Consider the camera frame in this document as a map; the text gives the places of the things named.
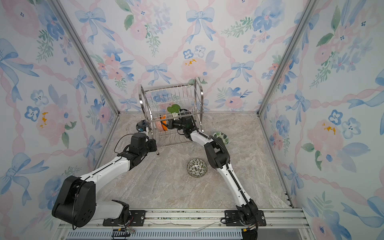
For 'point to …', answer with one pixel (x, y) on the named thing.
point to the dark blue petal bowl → (141, 125)
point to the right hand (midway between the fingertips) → (161, 121)
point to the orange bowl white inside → (163, 122)
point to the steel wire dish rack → (175, 114)
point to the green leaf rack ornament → (174, 109)
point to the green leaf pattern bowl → (224, 137)
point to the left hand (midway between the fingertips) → (155, 139)
